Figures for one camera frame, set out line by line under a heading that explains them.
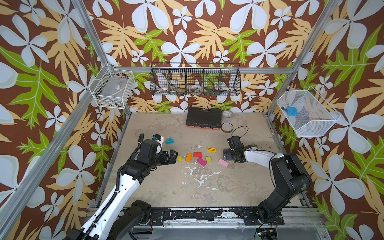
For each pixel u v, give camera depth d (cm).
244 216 74
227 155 88
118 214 45
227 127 109
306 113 83
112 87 86
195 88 99
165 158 66
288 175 47
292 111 87
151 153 58
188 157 96
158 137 68
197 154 99
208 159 93
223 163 91
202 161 94
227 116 118
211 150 98
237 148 75
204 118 113
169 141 104
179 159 93
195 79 97
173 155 68
